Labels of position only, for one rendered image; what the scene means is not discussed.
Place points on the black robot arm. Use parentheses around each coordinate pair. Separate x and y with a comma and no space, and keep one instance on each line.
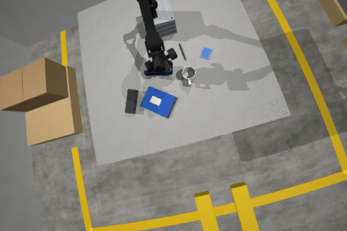
(153,42)

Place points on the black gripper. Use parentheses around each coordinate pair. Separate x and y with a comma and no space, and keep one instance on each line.
(171,54)

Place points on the blue notebook with white label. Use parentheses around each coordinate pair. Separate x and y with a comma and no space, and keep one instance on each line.
(159,102)

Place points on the white mug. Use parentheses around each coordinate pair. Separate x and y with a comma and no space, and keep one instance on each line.
(188,72)

